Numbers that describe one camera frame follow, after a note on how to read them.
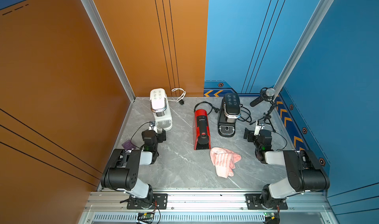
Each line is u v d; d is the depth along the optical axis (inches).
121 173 17.8
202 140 30.4
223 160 32.6
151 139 28.4
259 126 31.7
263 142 28.1
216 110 42.8
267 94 35.1
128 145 34.2
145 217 28.5
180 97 46.5
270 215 28.5
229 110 32.9
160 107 33.9
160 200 29.3
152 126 31.4
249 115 42.7
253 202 28.5
